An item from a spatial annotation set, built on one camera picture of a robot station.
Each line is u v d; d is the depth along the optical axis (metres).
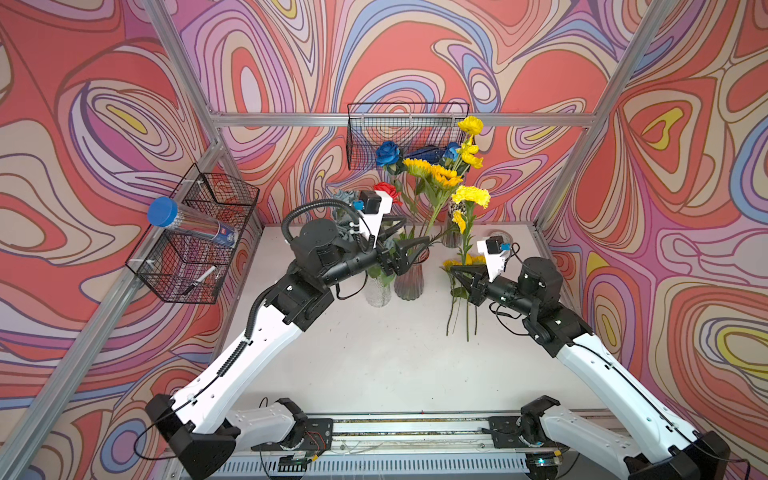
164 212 0.62
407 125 0.88
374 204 0.46
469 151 0.71
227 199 0.99
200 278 0.73
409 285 0.93
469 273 0.64
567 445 0.58
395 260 0.49
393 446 0.73
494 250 0.58
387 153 0.74
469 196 0.57
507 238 1.12
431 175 0.73
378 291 0.93
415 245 0.86
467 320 0.93
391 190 0.75
